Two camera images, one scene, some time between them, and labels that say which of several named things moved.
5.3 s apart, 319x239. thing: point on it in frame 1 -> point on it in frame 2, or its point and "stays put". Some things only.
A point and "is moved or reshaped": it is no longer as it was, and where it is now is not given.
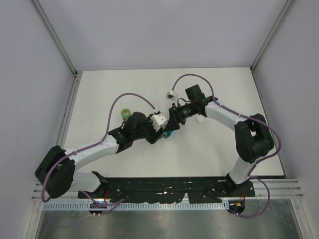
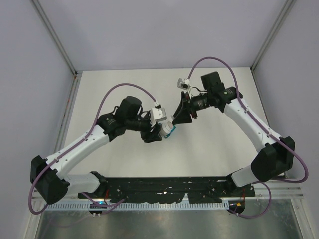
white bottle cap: (200, 118) is moved or reshaped
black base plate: (155, 190) stays put
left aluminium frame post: (58, 41) stays put
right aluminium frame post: (288, 6) stays put
